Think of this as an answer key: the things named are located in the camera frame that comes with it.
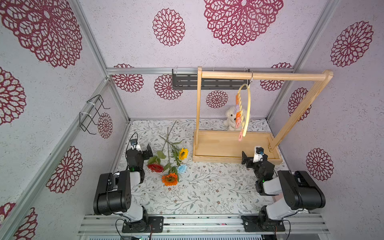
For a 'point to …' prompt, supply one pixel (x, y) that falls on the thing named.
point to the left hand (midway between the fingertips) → (142, 146)
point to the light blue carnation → (181, 168)
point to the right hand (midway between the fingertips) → (251, 150)
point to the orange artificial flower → (172, 178)
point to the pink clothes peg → (240, 137)
